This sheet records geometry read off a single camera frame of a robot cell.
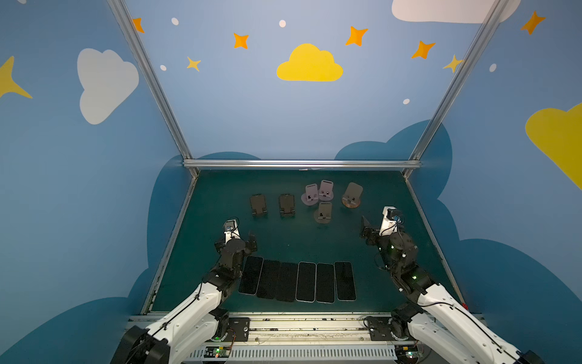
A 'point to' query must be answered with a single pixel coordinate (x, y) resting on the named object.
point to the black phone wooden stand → (325, 284)
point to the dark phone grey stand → (286, 282)
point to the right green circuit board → (406, 354)
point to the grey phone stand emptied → (311, 196)
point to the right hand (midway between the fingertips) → (378, 215)
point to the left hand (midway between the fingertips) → (243, 232)
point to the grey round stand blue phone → (323, 214)
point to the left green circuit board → (217, 352)
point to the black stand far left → (258, 205)
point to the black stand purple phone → (287, 205)
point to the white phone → (305, 287)
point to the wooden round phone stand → (352, 195)
